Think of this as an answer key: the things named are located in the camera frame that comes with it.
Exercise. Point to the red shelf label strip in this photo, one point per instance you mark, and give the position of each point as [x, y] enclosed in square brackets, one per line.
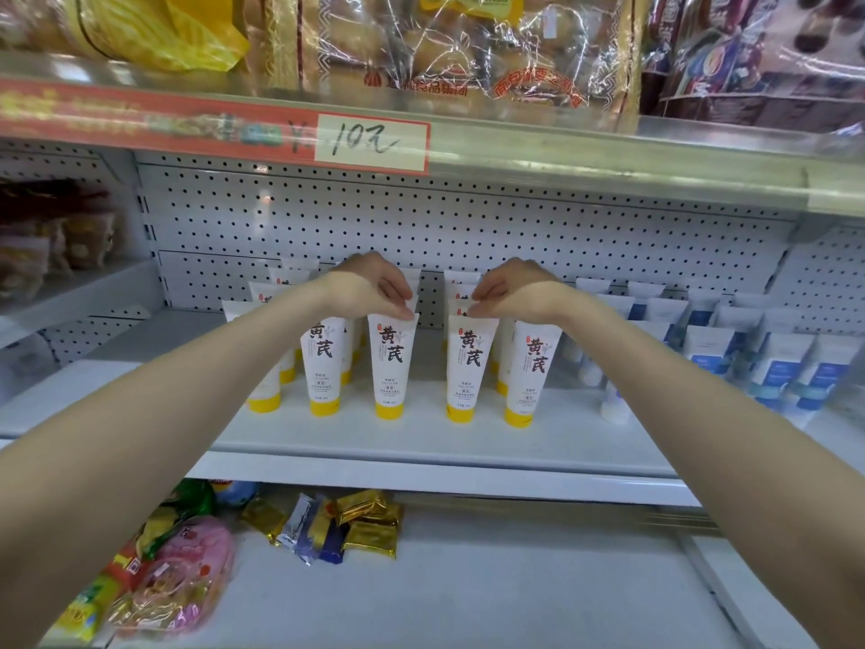
[135, 114]

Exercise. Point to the black green chips bag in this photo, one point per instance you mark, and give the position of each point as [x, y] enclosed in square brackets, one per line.
[182, 506]

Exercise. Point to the red yellow snack packet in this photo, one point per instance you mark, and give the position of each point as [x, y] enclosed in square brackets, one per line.
[125, 567]

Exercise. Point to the person's left forearm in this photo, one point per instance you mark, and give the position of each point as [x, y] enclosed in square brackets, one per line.
[135, 432]

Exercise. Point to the person's right hand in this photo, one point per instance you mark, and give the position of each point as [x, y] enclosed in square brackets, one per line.
[524, 290]

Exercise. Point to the group of blue-labelled white tubes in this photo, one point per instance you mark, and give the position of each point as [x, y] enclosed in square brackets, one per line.
[777, 358]

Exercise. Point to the person's left hand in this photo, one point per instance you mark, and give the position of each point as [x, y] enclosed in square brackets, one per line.
[365, 287]

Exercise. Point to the brown wrapped goods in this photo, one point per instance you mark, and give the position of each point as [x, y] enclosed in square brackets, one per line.
[54, 236]

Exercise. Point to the row of yellow cap tubes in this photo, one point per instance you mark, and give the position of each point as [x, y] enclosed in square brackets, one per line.
[324, 364]

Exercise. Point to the person's right forearm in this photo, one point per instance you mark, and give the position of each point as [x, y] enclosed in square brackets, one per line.
[743, 466]

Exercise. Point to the blue snack packet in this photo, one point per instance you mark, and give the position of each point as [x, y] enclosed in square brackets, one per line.
[331, 544]

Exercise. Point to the white paper price tag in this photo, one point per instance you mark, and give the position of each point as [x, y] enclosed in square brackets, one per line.
[331, 155]

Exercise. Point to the pink snack bag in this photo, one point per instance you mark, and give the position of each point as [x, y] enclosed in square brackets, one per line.
[182, 574]

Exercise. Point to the blue chips bag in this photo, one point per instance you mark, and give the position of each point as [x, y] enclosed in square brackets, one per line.
[233, 492]

